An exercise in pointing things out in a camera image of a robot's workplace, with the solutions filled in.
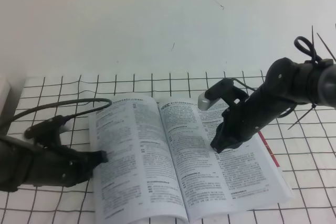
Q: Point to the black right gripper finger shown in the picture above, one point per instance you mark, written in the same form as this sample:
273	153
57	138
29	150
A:
225	139

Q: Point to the white black-grid tablecloth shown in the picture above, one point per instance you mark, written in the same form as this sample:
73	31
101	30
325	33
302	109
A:
303	143

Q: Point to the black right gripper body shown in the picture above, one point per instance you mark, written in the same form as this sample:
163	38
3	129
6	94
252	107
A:
246	118

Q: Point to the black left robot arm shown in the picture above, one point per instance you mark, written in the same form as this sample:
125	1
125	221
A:
15	162

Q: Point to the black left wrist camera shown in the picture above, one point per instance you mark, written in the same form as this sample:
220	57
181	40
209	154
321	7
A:
47	133

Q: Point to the black cable ties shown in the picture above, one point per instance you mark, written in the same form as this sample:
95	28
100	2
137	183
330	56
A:
312	58

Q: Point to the white HEEC catalogue book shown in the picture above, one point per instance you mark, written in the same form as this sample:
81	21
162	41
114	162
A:
160	163

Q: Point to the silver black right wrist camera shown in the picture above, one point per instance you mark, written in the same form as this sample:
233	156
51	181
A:
223	90

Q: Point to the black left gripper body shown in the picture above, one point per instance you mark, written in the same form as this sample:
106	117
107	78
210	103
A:
59	166

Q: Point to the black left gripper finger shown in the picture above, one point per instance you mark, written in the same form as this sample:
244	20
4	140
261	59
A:
97	158

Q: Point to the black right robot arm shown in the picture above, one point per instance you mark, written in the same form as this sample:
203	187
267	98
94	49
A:
286	85

